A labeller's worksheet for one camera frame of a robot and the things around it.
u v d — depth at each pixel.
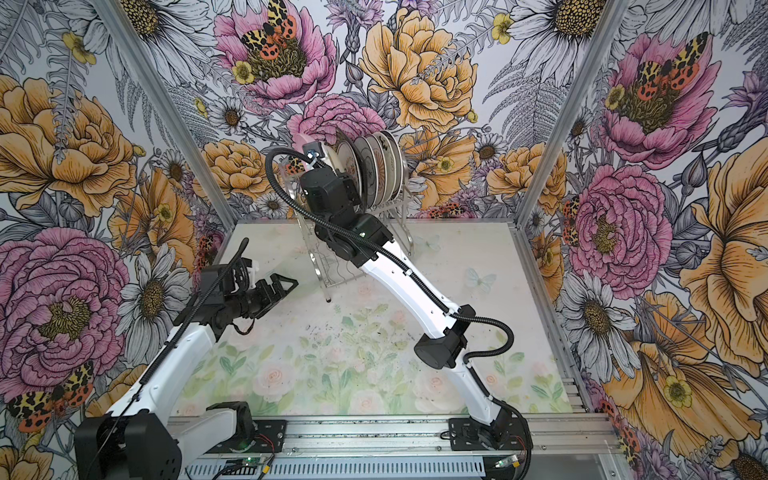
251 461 0.71
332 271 1.02
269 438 0.73
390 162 0.76
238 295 0.70
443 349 0.54
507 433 0.66
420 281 0.50
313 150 0.54
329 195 0.46
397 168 0.78
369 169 0.75
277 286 0.73
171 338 0.51
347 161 0.77
